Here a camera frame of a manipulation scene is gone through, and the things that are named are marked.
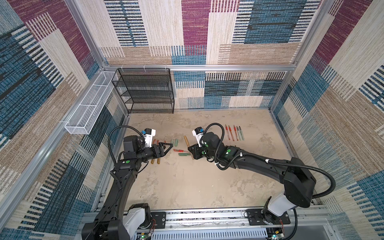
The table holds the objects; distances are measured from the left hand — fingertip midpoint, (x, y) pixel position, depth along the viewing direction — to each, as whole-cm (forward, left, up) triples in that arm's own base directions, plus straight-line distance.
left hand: (168, 144), depth 76 cm
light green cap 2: (+15, -1, -21) cm, 25 cm away
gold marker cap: (+2, +9, -21) cm, 23 cm away
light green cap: (+16, +2, -20) cm, 26 cm away
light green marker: (+21, -47, -20) cm, 55 cm away
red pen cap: (+16, +14, -21) cm, 30 cm away
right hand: (-1, -11, -5) cm, 12 cm away
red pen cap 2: (+16, +11, -21) cm, 29 cm away
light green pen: (+21, -44, -20) cm, 53 cm away
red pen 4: (+9, -4, -22) cm, 24 cm away
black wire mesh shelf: (+49, +21, -4) cm, 54 cm away
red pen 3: (+22, -43, -21) cm, 53 cm away
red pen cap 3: (+16, +6, -21) cm, 27 cm away
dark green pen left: (+6, -7, -21) cm, 23 cm away
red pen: (+26, -37, -20) cm, 49 cm away
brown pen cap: (+2, +13, -21) cm, 25 cm away
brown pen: (+4, -9, -3) cm, 10 cm away
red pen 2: (+25, -39, -20) cm, 51 cm away
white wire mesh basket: (+22, +55, -4) cm, 59 cm away
